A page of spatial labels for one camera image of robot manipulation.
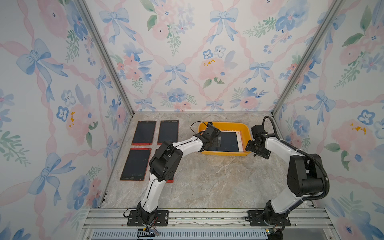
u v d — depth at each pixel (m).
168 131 1.10
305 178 0.47
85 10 0.70
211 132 0.77
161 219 0.74
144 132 1.12
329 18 0.72
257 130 0.76
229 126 1.10
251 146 0.87
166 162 0.55
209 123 0.89
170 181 0.86
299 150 0.51
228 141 1.09
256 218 0.73
